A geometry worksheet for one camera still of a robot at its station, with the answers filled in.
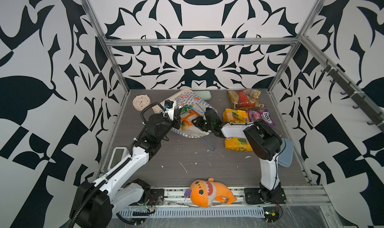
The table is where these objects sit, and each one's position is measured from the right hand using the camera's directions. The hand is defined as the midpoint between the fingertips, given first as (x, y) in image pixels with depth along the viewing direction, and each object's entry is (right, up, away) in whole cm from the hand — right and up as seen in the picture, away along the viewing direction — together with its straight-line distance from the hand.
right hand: (193, 120), depth 95 cm
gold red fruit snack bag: (+37, +14, +11) cm, 41 cm away
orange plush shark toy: (+6, -30, -27) cm, 41 cm away
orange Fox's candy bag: (-4, -1, +1) cm, 4 cm away
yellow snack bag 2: (+26, -12, -10) cm, 30 cm away
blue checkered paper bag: (-3, +10, -4) cm, 11 cm away
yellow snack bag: (+31, +2, +5) cm, 31 cm away
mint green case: (+10, +17, +23) cm, 30 cm away
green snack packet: (-5, +8, -20) cm, 21 cm away
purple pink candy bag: (+46, +3, +7) cm, 46 cm away
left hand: (-6, +9, -21) cm, 24 cm away
